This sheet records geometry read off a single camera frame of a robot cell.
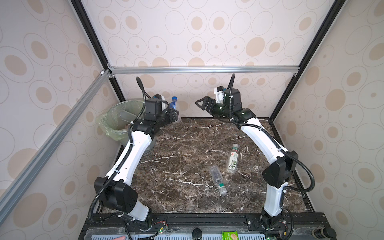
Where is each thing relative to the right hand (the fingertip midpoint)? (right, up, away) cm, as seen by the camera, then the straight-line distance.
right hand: (199, 105), depth 76 cm
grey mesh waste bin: (-32, -24, +26) cm, 48 cm away
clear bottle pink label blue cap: (-14, +1, +1) cm, 14 cm away
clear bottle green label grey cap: (+20, -32, +13) cm, 40 cm away
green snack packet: (+14, -62, -7) cm, 64 cm away
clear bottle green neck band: (+11, -42, +11) cm, 45 cm away
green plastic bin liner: (-51, -6, +15) cm, 54 cm away
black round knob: (-1, -57, -13) cm, 58 cm away
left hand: (-10, -3, -2) cm, 11 cm away
